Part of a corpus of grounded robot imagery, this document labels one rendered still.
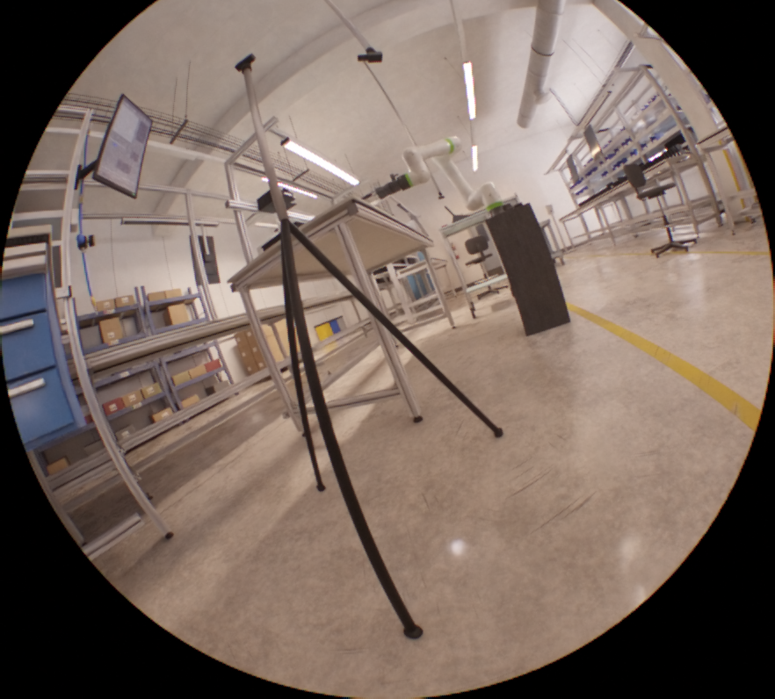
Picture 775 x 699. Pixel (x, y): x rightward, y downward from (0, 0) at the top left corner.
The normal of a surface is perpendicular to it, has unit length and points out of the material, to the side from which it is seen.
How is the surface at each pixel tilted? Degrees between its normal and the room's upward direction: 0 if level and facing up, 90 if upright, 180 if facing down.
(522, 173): 90
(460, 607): 0
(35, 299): 90
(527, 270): 90
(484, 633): 0
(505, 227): 90
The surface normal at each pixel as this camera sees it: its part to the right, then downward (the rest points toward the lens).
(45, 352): 0.87, -0.32
